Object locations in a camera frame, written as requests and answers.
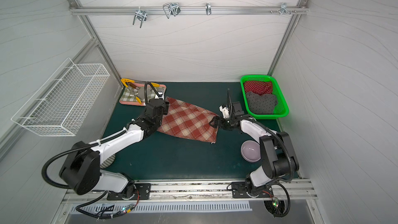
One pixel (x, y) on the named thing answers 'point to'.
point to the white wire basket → (61, 104)
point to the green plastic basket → (281, 110)
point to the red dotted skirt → (258, 87)
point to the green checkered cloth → (130, 95)
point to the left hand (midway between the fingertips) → (160, 99)
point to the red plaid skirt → (189, 121)
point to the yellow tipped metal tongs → (127, 81)
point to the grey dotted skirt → (263, 104)
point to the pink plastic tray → (136, 86)
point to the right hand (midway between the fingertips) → (216, 123)
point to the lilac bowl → (251, 151)
